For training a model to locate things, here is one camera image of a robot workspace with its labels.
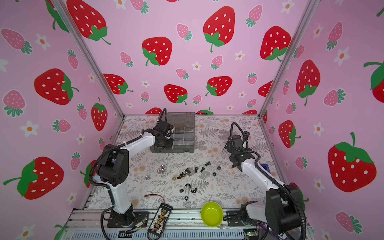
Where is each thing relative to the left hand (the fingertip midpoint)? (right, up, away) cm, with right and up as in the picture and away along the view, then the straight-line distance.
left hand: (170, 143), depth 97 cm
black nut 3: (+12, -29, -16) cm, 35 cm away
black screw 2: (+17, -16, -7) cm, 24 cm away
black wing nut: (+16, -26, -14) cm, 34 cm away
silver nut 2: (-4, -15, -5) cm, 16 cm away
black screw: (+25, -13, -4) cm, 28 cm away
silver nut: (-12, -20, -9) cm, 25 cm away
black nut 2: (+28, -19, -7) cm, 35 cm away
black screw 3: (+22, -16, -5) cm, 27 cm away
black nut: (+32, -15, -5) cm, 35 cm away
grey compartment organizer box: (+9, +3, +4) cm, 10 cm away
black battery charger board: (0, -35, -25) cm, 43 cm away
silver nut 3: (+4, -20, -10) cm, 23 cm away
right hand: (+42, 0, -10) cm, 43 cm away
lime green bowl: (+26, -34, -22) cm, 48 cm away
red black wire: (-6, -28, -15) cm, 32 cm away
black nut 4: (+9, -26, -14) cm, 31 cm away
